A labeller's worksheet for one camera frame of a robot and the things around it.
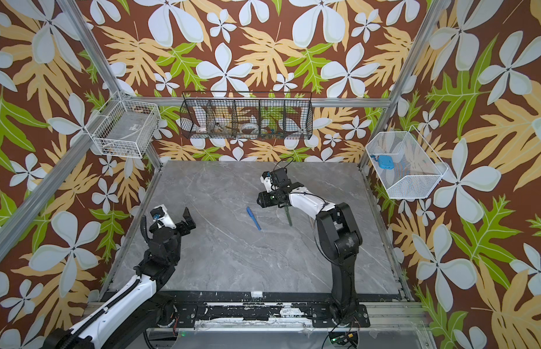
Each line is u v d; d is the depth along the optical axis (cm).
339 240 52
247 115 97
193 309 75
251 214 101
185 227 73
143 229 63
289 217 100
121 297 50
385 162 86
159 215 67
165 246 61
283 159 122
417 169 78
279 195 72
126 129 86
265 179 88
